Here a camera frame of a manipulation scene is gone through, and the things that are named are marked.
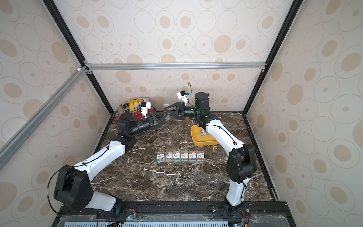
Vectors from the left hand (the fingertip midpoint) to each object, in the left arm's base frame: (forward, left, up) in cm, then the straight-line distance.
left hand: (170, 117), depth 68 cm
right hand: (+2, +4, -1) cm, 4 cm away
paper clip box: (+15, -21, -33) cm, 42 cm away
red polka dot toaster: (+27, +36, -19) cm, 49 cm away
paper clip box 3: (-3, +3, -34) cm, 34 cm away
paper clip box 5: (-3, -7, -34) cm, 35 cm away
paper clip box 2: (-4, +8, -34) cm, 36 cm away
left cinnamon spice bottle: (+27, -9, -33) cm, 44 cm away
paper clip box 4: (-3, -2, -34) cm, 34 cm away
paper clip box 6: (-3, -12, -34) cm, 36 cm away
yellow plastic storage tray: (+9, -17, -33) cm, 38 cm away
